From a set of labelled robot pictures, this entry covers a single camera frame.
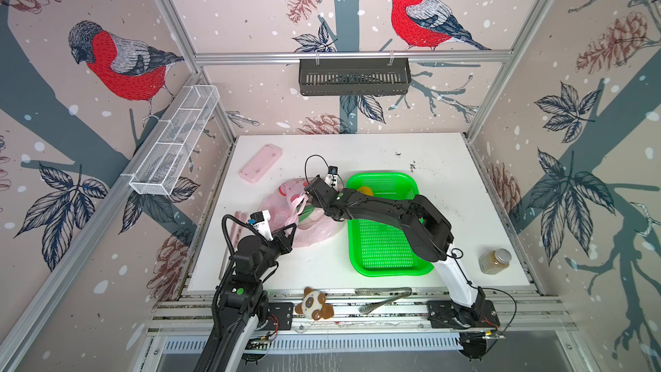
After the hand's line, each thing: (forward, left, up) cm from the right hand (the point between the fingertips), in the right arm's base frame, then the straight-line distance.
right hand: (319, 197), depth 96 cm
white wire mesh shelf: (-3, +43, +28) cm, 51 cm away
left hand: (-17, +5, +10) cm, 20 cm away
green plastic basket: (-17, -22, -5) cm, 28 cm away
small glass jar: (-22, -56, +1) cm, 60 cm away
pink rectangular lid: (+18, +28, -1) cm, 33 cm away
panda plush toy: (-36, -2, -2) cm, 36 cm away
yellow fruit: (+3, -18, 0) cm, 18 cm away
